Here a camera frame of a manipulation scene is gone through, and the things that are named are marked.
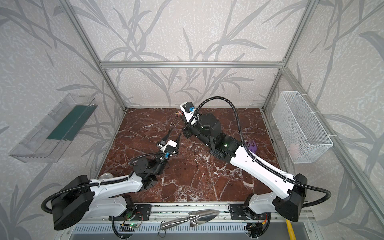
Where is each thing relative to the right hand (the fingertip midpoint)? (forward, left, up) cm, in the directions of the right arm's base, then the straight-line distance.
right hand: (182, 110), depth 64 cm
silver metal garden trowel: (-35, -5, -39) cm, 52 cm away
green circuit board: (-39, +26, -40) cm, 62 cm away
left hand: (-4, +3, -6) cm, 8 cm away
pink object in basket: (-9, -54, -20) cm, 59 cm away
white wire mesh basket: (-12, -50, -5) cm, 52 cm away
